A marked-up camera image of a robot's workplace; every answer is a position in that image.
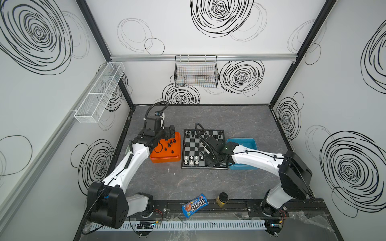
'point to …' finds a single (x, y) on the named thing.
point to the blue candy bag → (192, 206)
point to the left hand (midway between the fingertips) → (168, 127)
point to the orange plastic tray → (167, 150)
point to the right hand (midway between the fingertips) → (205, 160)
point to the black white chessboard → (193, 153)
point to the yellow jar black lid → (222, 199)
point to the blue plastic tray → (249, 143)
